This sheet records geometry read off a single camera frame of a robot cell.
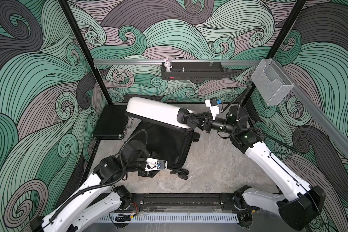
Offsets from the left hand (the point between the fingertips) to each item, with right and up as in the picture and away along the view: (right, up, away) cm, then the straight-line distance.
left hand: (157, 157), depth 68 cm
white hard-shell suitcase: (+1, +6, +25) cm, 26 cm away
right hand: (+16, +19, -3) cm, 25 cm away
